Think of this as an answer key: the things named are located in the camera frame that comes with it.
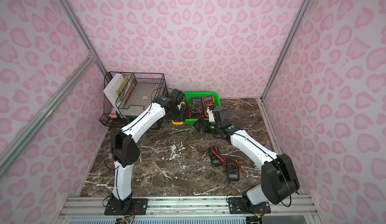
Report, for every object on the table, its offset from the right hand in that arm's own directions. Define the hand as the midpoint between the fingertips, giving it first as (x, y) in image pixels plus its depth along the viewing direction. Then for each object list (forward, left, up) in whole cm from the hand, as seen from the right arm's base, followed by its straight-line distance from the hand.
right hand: (199, 125), depth 84 cm
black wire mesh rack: (+22, +48, +3) cm, 53 cm away
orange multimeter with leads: (+26, -5, -8) cm, 27 cm away
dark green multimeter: (+20, +2, -9) cm, 22 cm away
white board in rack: (+17, +52, +10) cm, 56 cm away
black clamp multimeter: (-19, -19, -14) cm, 31 cm away
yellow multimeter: (+3, +11, 0) cm, 11 cm away
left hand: (+8, +11, -1) cm, 14 cm away
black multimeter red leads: (-13, -10, -14) cm, 22 cm away
